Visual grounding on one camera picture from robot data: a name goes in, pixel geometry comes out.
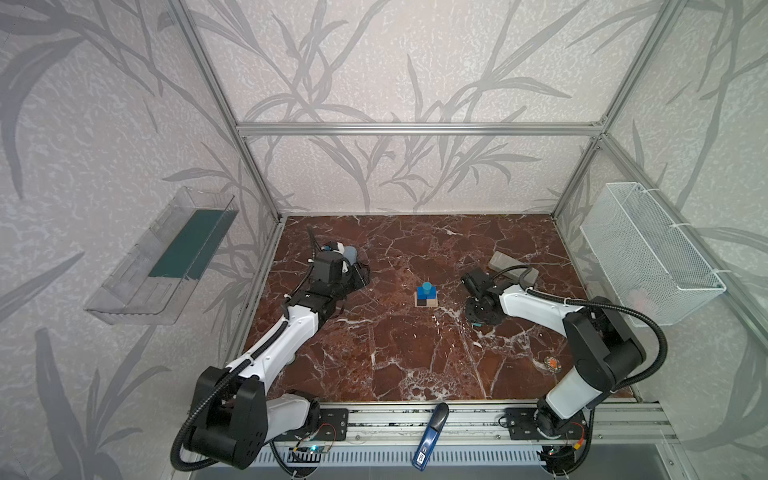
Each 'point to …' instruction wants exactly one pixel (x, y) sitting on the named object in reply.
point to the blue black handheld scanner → (430, 436)
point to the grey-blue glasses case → (350, 253)
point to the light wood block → (432, 303)
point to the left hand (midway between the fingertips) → (369, 261)
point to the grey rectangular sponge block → (499, 261)
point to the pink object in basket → (638, 301)
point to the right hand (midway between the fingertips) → (474, 306)
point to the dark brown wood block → (421, 302)
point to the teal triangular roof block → (477, 324)
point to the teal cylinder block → (427, 287)
